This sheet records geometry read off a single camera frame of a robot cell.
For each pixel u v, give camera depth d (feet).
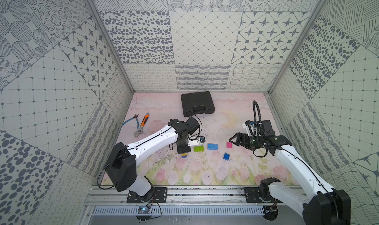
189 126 2.11
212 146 2.96
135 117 3.44
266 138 2.00
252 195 2.40
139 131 3.20
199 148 2.97
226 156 2.82
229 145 2.95
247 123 2.52
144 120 3.40
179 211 2.30
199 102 3.54
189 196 2.48
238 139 2.34
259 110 2.09
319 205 1.24
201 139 2.39
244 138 2.30
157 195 2.42
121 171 1.34
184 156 2.89
